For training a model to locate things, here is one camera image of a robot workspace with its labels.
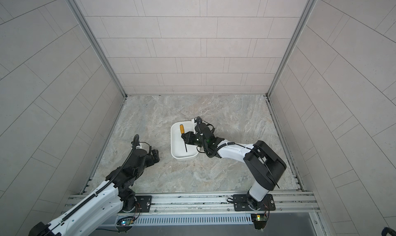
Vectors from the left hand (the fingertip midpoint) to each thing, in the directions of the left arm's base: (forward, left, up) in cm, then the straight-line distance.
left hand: (157, 151), depth 84 cm
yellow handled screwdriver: (+7, -15, +8) cm, 18 cm away
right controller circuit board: (-30, -51, -4) cm, 60 cm away
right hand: (+5, -14, +6) cm, 16 cm away
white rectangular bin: (+7, -10, -5) cm, 13 cm away
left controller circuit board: (-31, +7, +1) cm, 32 cm away
